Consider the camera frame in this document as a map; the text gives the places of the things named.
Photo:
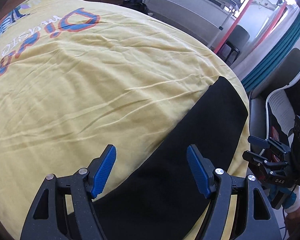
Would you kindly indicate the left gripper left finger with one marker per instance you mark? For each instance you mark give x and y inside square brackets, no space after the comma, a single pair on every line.
[99,171]

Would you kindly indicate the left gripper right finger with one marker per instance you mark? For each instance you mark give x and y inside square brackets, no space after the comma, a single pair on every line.
[202,171]

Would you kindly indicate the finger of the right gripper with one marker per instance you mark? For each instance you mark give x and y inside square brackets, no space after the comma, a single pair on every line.
[253,158]
[257,141]

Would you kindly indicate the black pants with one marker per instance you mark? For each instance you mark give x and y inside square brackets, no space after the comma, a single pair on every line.
[160,200]

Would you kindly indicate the right hand blue white glove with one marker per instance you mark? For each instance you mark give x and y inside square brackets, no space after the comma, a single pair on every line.
[287,198]

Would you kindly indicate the black white gaming chair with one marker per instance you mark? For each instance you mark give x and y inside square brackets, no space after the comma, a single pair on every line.
[275,102]

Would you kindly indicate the grey chair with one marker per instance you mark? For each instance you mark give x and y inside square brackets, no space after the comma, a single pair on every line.
[234,44]

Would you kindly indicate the yellow printed bed cover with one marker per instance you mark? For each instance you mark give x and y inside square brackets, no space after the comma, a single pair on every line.
[76,76]

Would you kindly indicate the teal curtain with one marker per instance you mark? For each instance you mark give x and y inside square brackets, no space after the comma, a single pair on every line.
[274,57]

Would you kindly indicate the white desk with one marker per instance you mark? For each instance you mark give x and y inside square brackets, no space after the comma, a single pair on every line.
[201,17]

